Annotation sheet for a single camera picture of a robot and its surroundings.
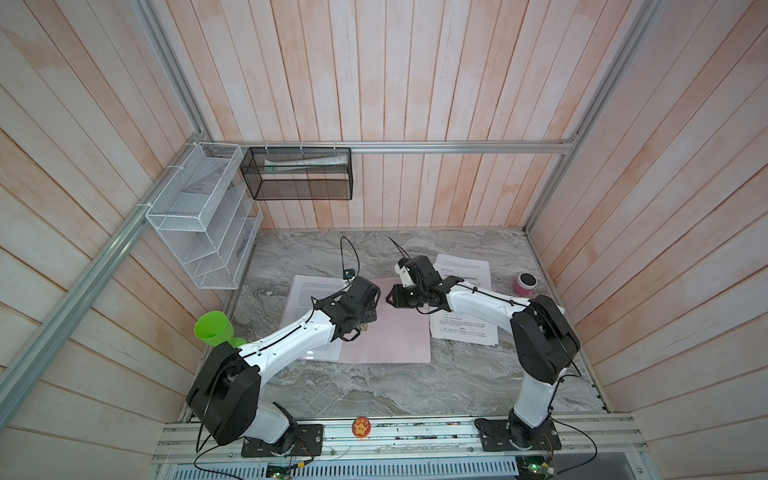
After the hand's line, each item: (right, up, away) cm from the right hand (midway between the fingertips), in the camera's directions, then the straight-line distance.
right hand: (388, 298), depth 91 cm
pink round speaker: (+46, +4, +7) cm, 47 cm away
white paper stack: (+22, -9, +2) cm, 24 cm away
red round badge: (-7, -32, -15) cm, 36 cm away
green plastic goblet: (-46, -6, -15) cm, 49 cm away
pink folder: (+4, -11, -3) cm, 11 cm away
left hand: (-8, -3, -6) cm, 10 cm away
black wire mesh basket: (-31, +43, +12) cm, 54 cm away
